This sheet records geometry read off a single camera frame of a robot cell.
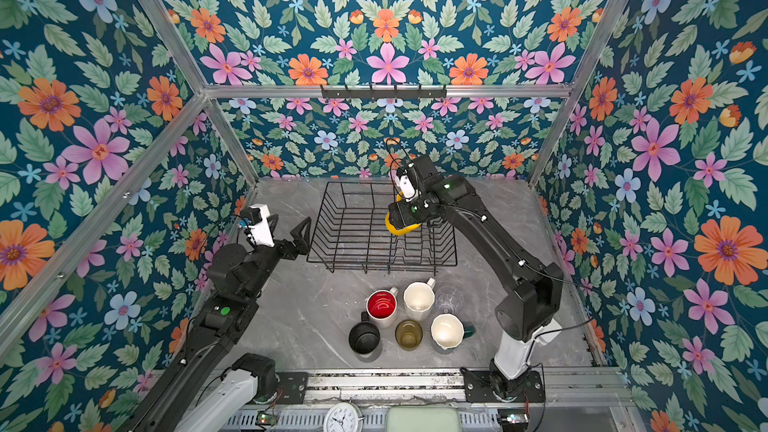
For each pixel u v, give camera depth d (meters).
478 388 0.73
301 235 0.64
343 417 0.67
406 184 0.72
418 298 0.85
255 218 0.58
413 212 0.68
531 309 0.49
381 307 0.86
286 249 0.63
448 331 0.82
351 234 1.02
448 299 0.81
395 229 0.71
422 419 0.69
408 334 0.82
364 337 0.80
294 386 0.74
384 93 0.92
